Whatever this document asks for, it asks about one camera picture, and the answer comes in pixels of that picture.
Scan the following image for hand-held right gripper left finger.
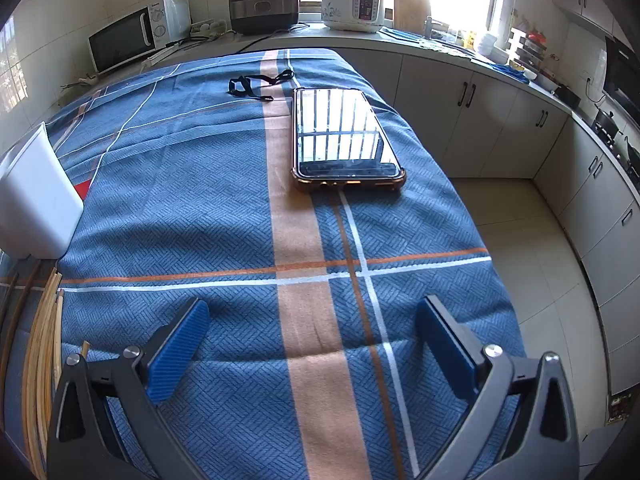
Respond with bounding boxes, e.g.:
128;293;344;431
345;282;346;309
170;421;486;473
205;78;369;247
46;297;211;480

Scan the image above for spice rack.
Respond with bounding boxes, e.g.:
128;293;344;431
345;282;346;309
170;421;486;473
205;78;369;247
509;27;549;68

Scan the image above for blue cloth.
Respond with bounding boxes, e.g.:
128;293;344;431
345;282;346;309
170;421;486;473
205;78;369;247
492;62;532;83

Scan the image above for black range hood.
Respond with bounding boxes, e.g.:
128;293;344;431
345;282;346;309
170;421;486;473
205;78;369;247
602;35;640;111

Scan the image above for black strap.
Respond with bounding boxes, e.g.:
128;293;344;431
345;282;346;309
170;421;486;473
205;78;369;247
227;69;295;102

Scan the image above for black power cable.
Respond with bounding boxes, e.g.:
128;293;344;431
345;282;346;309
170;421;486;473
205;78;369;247
235;22;313;54

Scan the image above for white power strip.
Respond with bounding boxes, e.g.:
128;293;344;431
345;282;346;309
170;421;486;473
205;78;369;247
141;40;183;67

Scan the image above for white microwave oven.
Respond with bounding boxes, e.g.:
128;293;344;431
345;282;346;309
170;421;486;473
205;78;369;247
88;0;192;74

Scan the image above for smartphone in clear case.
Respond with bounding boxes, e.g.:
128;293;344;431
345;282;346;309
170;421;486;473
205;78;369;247
291;87;407;195

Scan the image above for black rice cooker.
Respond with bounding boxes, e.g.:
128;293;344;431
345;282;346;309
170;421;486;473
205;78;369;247
228;0;300;36

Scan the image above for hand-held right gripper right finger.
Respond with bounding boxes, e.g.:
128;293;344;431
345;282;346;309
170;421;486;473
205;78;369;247
415;294;583;480

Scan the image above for bowl of eggs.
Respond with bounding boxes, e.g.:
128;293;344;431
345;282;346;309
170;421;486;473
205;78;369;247
190;18;232;39

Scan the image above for pile of wooden chopsticks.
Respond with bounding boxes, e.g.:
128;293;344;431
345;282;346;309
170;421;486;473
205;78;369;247
0;260;93;480

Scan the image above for white double utensil holder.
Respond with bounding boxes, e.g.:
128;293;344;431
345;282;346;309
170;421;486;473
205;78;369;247
0;121;85;260

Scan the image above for white kitchen base cabinets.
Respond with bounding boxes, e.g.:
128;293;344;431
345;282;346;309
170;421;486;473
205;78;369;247
250;25;640;396

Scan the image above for wooden cutting board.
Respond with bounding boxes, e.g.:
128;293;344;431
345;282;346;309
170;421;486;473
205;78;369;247
393;0;432;32

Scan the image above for white pressure cooker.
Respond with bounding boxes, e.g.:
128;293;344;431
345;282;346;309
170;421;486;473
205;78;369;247
316;0;391;34

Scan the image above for gas stove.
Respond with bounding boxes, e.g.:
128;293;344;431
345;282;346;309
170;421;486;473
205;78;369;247
591;120;640;186

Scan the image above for blue mat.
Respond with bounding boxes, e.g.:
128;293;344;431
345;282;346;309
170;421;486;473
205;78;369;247
379;27;426;43

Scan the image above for blue plaid tablecloth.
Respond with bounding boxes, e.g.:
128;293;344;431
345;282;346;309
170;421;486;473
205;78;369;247
0;47;526;480

